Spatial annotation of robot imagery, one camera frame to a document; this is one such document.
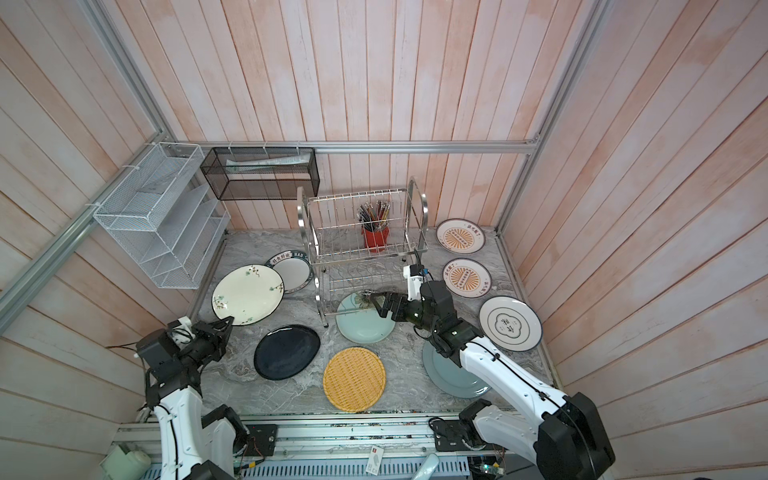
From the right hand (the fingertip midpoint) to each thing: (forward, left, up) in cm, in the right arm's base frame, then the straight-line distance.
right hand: (382, 297), depth 78 cm
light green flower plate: (+2, +7, -17) cm, 19 cm away
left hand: (-6, +39, -3) cm, 39 cm away
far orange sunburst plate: (+41, -31, -19) cm, 55 cm away
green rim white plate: (+24, +33, -19) cm, 45 cm away
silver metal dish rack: (+36, +10, -19) cm, 42 cm away
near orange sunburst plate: (+20, -30, -19) cm, 41 cm away
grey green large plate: (-14, -20, -20) cm, 32 cm away
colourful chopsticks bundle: (+39, +4, -7) cm, 40 cm away
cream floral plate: (+4, +39, -5) cm, 40 cm away
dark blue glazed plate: (-8, +29, -18) cm, 36 cm away
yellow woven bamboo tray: (-16, +8, -19) cm, 26 cm away
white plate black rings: (+4, -41, -20) cm, 46 cm away
